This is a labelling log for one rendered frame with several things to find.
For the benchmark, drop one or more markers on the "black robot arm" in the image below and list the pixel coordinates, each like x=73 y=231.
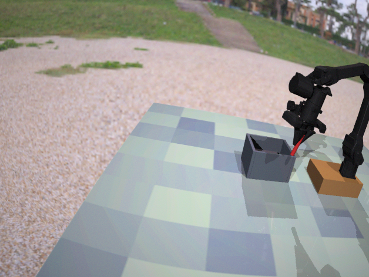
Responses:
x=325 y=75

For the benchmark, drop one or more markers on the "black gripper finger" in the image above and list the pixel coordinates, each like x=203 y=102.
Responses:
x=298 y=134
x=307 y=134

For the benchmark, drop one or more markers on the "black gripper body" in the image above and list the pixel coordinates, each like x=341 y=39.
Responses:
x=308 y=117

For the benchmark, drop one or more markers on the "red peg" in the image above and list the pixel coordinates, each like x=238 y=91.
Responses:
x=296 y=147

